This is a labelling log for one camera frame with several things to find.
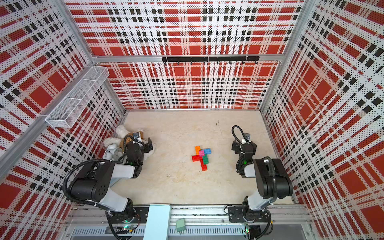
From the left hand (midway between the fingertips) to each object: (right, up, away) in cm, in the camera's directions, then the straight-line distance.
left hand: (143, 138), depth 94 cm
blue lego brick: (+41, -8, +1) cm, 42 cm away
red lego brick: (+34, -12, -3) cm, 36 cm away
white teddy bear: (-15, +2, +3) cm, 15 cm away
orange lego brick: (+34, -7, +2) cm, 35 cm away
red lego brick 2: (+39, -17, -5) cm, 42 cm away
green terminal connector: (+27, -39, -23) cm, 53 cm away
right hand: (+65, -1, 0) cm, 65 cm away
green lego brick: (+40, -13, -3) cm, 42 cm away
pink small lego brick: (+37, -9, -3) cm, 38 cm away
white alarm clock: (-14, -7, -9) cm, 19 cm away
